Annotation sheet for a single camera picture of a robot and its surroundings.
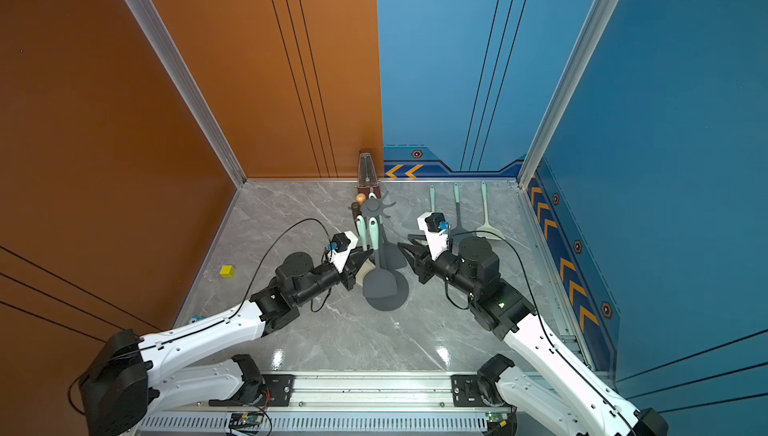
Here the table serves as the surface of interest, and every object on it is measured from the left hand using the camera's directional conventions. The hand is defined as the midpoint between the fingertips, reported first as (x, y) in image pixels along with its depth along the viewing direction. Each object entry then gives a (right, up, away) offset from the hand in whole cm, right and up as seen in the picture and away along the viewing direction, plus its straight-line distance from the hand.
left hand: (369, 245), depth 73 cm
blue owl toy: (-51, -22, +12) cm, 57 cm away
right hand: (+9, +2, -5) cm, 10 cm away
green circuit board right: (+32, -42, 0) cm, 53 cm away
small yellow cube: (-46, -11, +20) cm, 51 cm away
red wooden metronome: (-4, +18, +36) cm, 40 cm away
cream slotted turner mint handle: (0, -5, +4) cm, 6 cm away
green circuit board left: (-29, -42, -1) cm, 51 cm away
